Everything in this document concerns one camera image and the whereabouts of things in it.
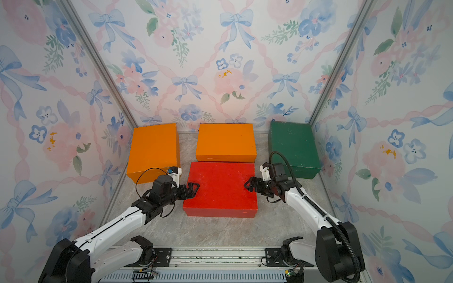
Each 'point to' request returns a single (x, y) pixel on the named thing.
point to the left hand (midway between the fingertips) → (193, 185)
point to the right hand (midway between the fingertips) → (253, 186)
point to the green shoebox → (297, 142)
